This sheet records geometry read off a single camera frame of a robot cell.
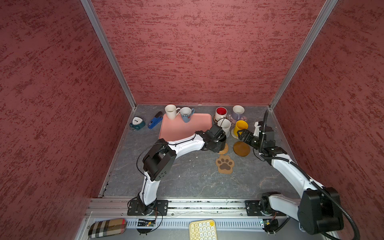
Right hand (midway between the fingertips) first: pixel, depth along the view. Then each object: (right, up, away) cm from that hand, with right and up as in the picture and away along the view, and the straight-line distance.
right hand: (240, 136), depth 86 cm
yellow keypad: (-23, -41, -19) cm, 50 cm away
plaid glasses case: (-67, -39, -20) cm, 80 cm away
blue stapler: (-56, +11, +23) cm, 61 cm away
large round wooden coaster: (+3, -9, +8) cm, 12 cm away
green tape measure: (-69, +8, +18) cm, 71 cm away
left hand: (-14, -8, +4) cm, 16 cm away
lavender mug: (+4, +16, +22) cm, 28 cm away
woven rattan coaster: (-8, -10, +8) cm, 15 cm away
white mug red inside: (-8, +15, +23) cm, 28 cm away
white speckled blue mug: (-34, +14, +17) cm, 41 cm away
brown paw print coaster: (-9, -18, +3) cm, 20 cm away
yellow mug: (+4, +6, +13) cm, 15 cm away
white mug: (-45, +16, +19) cm, 51 cm away
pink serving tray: (-42, +3, +22) cm, 48 cm away
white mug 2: (-6, +6, +14) cm, 17 cm away
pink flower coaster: (+1, +9, +24) cm, 25 cm away
